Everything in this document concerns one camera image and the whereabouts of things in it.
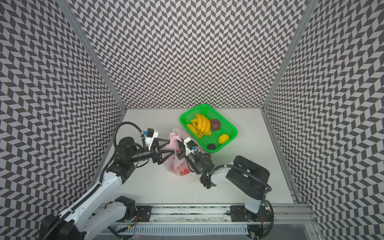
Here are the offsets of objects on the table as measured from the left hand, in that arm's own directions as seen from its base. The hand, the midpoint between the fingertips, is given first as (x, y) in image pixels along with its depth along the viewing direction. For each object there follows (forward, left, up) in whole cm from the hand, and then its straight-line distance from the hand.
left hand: (172, 148), depth 70 cm
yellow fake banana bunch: (+24, -14, -14) cm, 31 cm away
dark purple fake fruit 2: (+11, -20, -19) cm, 30 cm away
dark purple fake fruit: (+28, -24, -18) cm, 41 cm away
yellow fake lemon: (+17, -29, -19) cm, 39 cm away
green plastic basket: (+25, -32, -17) cm, 44 cm away
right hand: (+4, -1, 0) cm, 4 cm away
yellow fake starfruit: (+26, -8, -20) cm, 34 cm away
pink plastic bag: (-6, -3, -8) cm, 10 cm away
